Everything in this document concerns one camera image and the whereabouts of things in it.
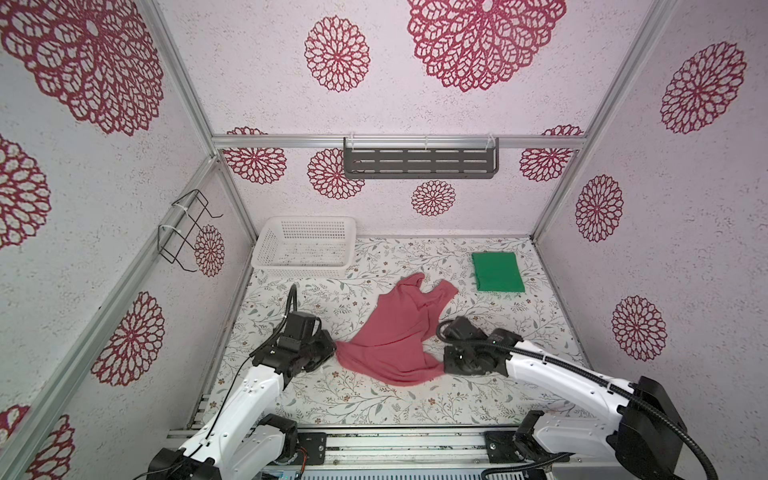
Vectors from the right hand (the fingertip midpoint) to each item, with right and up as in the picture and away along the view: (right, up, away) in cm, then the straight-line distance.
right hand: (445, 361), depth 81 cm
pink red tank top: (-16, +2, +8) cm, 18 cm away
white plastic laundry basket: (-47, +33, +35) cm, 68 cm away
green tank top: (+24, +24, +26) cm, 43 cm away
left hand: (-30, +3, +2) cm, 30 cm away
